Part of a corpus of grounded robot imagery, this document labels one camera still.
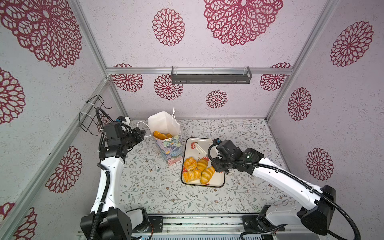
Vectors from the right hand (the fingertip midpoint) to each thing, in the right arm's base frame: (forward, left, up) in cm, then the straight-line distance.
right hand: (215, 160), depth 76 cm
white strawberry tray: (+17, +14, -17) cm, 28 cm away
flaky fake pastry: (-2, +12, -14) cm, 19 cm away
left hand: (+9, +36, +9) cm, 38 cm away
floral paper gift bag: (+8, +24, -3) cm, 25 cm away
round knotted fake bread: (+5, +13, -14) cm, 20 cm away
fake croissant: (-1, +3, -16) cm, 16 cm away
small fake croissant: (+5, +6, -14) cm, 16 cm away
